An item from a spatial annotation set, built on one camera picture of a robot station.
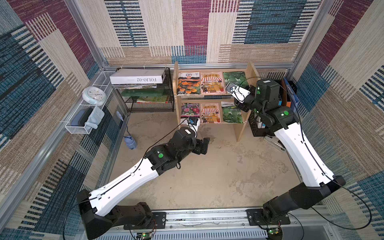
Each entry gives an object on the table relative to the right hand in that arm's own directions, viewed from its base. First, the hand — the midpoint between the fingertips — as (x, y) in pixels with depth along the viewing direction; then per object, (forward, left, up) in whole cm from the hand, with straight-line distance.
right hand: (241, 87), depth 67 cm
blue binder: (+12, -36, -16) cm, 41 cm away
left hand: (-16, +18, -15) cm, 28 cm away
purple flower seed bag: (+10, +24, -23) cm, 35 cm away
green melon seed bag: (+5, -1, -23) cm, 24 cm away
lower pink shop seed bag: (+6, +12, -23) cm, 27 cm away
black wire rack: (+23, +52, -25) cm, 62 cm away
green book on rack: (+25, +45, -21) cm, 55 cm away
